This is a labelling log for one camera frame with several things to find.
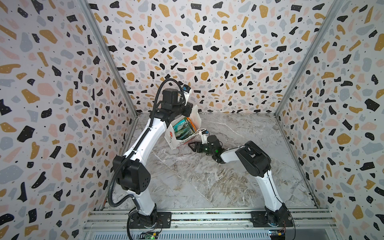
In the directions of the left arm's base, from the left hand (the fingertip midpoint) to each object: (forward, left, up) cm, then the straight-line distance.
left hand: (192, 101), depth 79 cm
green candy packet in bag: (0, +7, -24) cm, 25 cm away
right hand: (-7, +3, -29) cm, 30 cm away
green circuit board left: (-55, +20, -35) cm, 68 cm away
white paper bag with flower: (-9, +13, -17) cm, 24 cm away
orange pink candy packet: (+2, +2, -20) cm, 20 cm away
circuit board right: (-56, -40, -36) cm, 78 cm away
